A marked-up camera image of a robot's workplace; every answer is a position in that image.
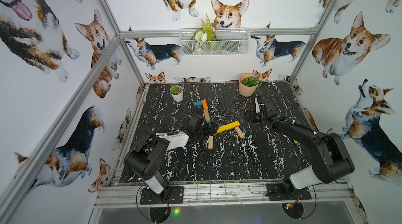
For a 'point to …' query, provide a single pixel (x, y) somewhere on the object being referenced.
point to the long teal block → (209, 122)
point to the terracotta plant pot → (247, 84)
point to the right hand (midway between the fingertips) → (249, 112)
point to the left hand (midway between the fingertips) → (215, 127)
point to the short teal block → (198, 103)
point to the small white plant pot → (177, 92)
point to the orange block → (205, 105)
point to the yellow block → (229, 126)
